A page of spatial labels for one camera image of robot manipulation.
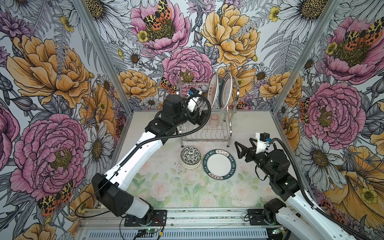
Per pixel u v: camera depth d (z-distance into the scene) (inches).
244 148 25.3
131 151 17.7
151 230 28.1
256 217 28.9
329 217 23.7
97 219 29.8
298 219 22.7
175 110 20.4
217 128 41.4
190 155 36.0
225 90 34.5
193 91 22.4
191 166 33.6
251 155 25.2
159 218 28.8
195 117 21.8
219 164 36.3
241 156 26.2
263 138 23.9
